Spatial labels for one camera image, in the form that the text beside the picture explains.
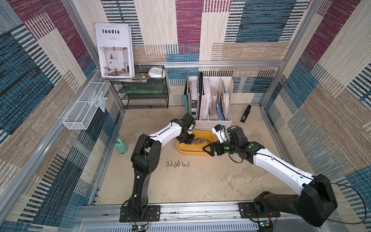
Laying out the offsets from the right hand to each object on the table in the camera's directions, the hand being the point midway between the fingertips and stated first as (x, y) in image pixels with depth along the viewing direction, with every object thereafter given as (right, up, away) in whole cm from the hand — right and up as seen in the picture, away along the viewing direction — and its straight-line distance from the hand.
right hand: (208, 145), depth 80 cm
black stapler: (+33, +19, +31) cm, 49 cm away
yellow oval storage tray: (-6, -6, +16) cm, 18 cm away
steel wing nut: (-23, -13, +9) cm, 28 cm away
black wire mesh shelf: (-39, +34, +35) cm, 62 cm away
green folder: (-12, +27, +7) cm, 30 cm away
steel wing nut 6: (-11, -14, +9) cm, 20 cm away
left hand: (-10, 0, +16) cm, 19 cm away
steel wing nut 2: (-21, -13, +10) cm, 27 cm away
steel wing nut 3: (-19, -14, +9) cm, 25 cm away
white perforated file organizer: (+4, +27, +16) cm, 31 cm away
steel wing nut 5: (-14, -13, +9) cm, 21 cm away
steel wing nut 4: (-17, -13, +10) cm, 23 cm away
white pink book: (0, +27, +15) cm, 31 cm away
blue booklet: (+11, +20, +22) cm, 31 cm away
